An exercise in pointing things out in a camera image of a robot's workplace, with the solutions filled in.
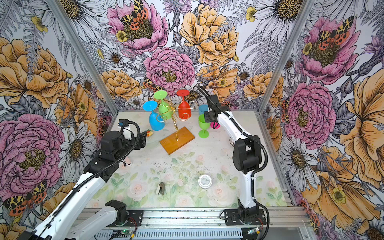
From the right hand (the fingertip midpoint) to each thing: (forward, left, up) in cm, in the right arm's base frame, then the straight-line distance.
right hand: (211, 120), depth 96 cm
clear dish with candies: (+3, +43, -15) cm, 45 cm away
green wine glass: (-2, +5, -3) cm, 6 cm away
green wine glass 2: (+1, +27, +10) cm, 29 cm away
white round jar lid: (-35, +6, -9) cm, 37 cm away
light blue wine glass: (+9, +5, +2) cm, 10 cm away
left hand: (-19, +38, +9) cm, 44 cm away
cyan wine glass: (-7, +32, +8) cm, 33 cm away
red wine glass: (+1, +16, +8) cm, 18 cm away
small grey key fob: (-37, +30, -13) cm, 49 cm away
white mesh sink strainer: (-8, -12, -11) cm, 18 cm away
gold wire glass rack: (-6, +21, +15) cm, 26 cm away
